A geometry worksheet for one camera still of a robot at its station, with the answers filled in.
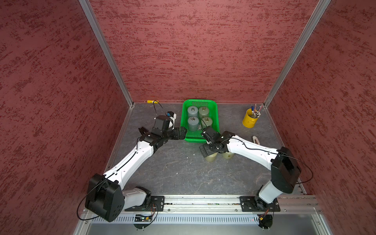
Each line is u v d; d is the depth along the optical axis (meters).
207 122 0.98
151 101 1.22
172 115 0.73
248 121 1.01
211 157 0.87
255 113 0.92
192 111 1.04
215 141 0.67
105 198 0.39
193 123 0.97
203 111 1.05
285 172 0.44
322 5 0.70
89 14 0.73
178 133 0.71
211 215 0.72
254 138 0.98
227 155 0.86
